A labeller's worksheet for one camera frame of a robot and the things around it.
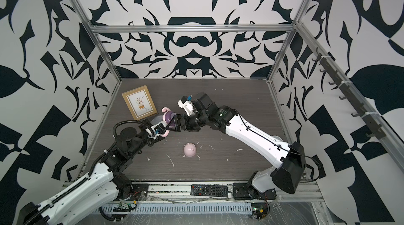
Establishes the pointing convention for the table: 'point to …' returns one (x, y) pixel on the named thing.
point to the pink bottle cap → (189, 150)
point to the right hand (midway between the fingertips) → (172, 127)
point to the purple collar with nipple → (169, 116)
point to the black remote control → (209, 190)
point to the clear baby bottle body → (157, 120)
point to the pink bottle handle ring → (165, 110)
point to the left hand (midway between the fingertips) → (159, 116)
